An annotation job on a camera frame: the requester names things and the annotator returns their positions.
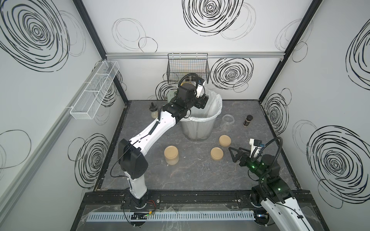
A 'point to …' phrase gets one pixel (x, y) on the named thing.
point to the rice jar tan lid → (171, 152)
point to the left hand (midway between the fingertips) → (201, 92)
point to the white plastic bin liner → (212, 109)
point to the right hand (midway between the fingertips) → (234, 150)
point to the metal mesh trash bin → (198, 131)
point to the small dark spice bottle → (249, 118)
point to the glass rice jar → (227, 120)
